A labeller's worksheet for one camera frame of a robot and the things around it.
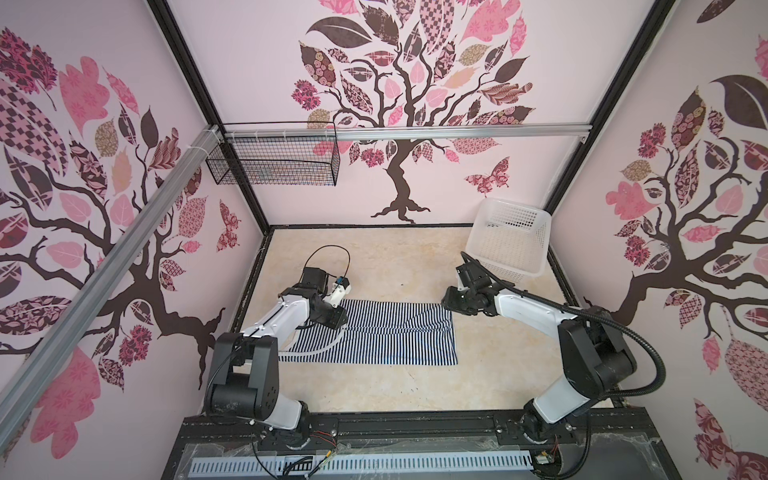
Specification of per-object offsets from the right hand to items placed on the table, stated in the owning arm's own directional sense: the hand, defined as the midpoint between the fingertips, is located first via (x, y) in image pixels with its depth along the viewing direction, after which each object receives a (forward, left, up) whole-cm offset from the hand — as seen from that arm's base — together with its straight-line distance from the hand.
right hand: (445, 298), depth 92 cm
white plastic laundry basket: (+30, -30, -5) cm, 43 cm away
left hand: (-7, +33, -1) cm, 33 cm away
